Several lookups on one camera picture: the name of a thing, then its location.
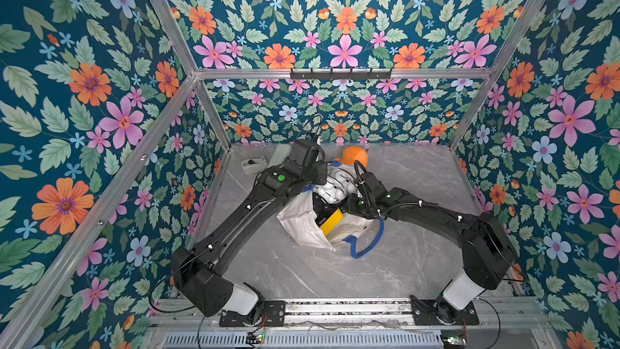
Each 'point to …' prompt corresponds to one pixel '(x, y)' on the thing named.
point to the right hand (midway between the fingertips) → (350, 202)
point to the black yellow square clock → (327, 215)
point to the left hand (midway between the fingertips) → (325, 165)
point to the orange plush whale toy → (350, 154)
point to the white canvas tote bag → (359, 234)
